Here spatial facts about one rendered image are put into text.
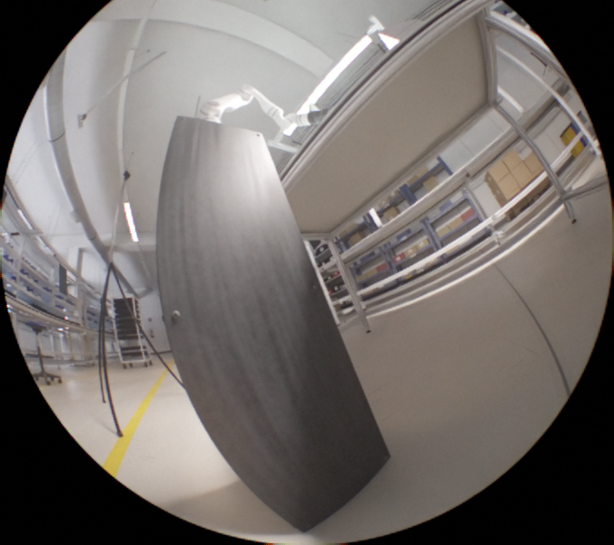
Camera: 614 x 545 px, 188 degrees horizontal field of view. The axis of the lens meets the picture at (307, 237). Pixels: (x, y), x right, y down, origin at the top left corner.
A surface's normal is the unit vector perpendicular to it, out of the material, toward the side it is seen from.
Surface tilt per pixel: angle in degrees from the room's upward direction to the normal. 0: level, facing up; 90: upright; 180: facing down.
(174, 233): 90
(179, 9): 180
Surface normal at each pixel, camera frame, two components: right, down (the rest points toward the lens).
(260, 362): 0.58, -0.50
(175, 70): 0.35, 0.87
